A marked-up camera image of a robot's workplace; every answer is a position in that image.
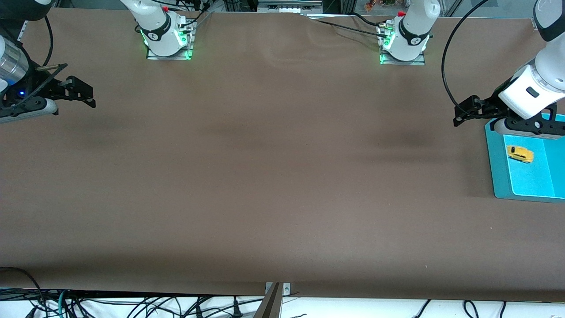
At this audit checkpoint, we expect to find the turquoise plastic bin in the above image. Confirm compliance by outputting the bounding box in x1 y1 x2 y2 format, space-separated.
485 114 565 204

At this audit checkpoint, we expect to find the yellow beetle toy car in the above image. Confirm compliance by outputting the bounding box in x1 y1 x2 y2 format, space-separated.
506 145 535 164

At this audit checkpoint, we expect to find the black base connector cable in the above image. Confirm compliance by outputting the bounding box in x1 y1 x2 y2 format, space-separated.
168 0 213 34

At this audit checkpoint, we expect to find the thick black looped cable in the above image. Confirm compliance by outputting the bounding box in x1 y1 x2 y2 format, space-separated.
0 266 45 310

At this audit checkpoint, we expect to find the grey camera mount pole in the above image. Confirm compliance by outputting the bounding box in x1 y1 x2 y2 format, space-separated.
253 283 283 318

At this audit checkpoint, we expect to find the long black tabletop cable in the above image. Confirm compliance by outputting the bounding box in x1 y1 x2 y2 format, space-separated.
305 15 391 42

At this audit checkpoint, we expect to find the orange green background clutter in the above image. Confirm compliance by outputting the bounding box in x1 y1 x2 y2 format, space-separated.
364 0 399 12

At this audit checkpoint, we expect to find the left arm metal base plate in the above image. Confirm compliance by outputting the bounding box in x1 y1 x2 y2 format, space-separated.
379 22 426 66

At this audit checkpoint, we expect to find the short black tabletop cable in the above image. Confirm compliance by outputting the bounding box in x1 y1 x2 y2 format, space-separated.
351 12 384 28

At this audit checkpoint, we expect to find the grey electronics box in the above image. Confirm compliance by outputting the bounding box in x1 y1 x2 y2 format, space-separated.
257 0 324 14

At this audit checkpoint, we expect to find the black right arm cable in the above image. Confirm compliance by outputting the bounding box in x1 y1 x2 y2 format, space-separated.
0 15 56 111

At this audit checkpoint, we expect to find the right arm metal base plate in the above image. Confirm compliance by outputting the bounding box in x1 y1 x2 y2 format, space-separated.
147 20 194 61

